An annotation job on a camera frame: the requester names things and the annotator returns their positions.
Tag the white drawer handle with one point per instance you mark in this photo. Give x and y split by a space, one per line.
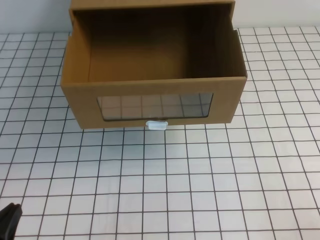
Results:
156 125

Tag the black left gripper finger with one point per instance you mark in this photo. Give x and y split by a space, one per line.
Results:
9 220

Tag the brown cardboard drawer box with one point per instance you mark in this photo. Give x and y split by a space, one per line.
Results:
132 61

